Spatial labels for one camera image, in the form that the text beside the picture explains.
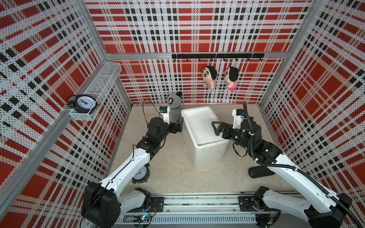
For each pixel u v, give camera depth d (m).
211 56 0.90
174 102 0.99
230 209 0.73
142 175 0.82
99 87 0.80
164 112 0.65
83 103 0.64
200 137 0.74
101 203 0.38
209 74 0.91
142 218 0.70
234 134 0.60
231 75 0.96
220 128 0.61
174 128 0.69
